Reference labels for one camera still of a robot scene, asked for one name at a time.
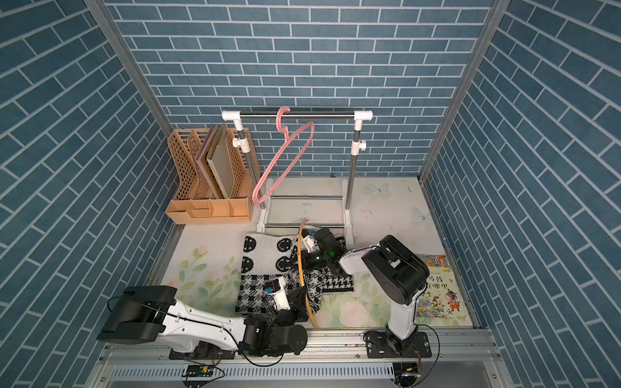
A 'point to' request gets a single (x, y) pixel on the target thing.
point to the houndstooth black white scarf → (251, 297)
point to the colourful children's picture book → (442, 302)
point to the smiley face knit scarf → (267, 255)
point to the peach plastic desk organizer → (193, 202)
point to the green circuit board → (198, 371)
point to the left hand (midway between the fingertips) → (314, 297)
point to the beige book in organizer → (220, 158)
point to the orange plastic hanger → (302, 274)
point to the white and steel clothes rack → (264, 210)
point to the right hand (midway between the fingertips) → (291, 266)
